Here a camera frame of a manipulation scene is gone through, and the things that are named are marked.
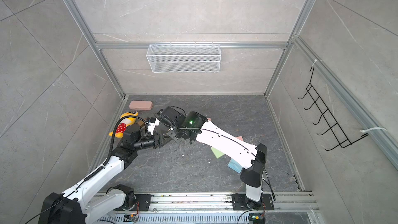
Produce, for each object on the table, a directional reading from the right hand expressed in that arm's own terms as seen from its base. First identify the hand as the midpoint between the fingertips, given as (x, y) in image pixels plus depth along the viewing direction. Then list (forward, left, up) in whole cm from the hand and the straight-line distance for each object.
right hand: (180, 127), depth 71 cm
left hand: (-1, +3, -5) cm, 6 cm away
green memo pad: (-2, -19, -26) cm, 32 cm away
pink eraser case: (+37, +34, -26) cm, 56 cm away
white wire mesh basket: (+51, 0, +5) cm, 51 cm away
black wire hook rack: (-9, -66, +6) cm, 66 cm away
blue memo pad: (-10, -28, -24) cm, 38 cm away
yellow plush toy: (+17, +40, -20) cm, 48 cm away
